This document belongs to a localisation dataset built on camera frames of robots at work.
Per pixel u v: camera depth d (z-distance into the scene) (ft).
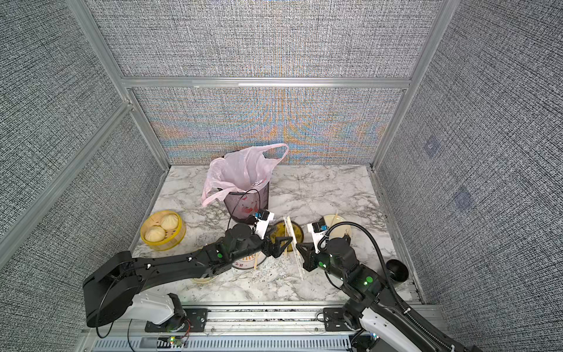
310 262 2.21
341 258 1.74
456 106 2.25
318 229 2.09
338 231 2.09
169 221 2.95
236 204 2.92
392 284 1.70
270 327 2.40
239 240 1.92
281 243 2.22
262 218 2.20
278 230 2.98
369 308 1.77
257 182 3.04
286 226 2.43
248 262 2.77
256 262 2.75
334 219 3.18
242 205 2.76
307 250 2.22
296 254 2.40
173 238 2.93
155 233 2.88
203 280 2.67
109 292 1.35
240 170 3.03
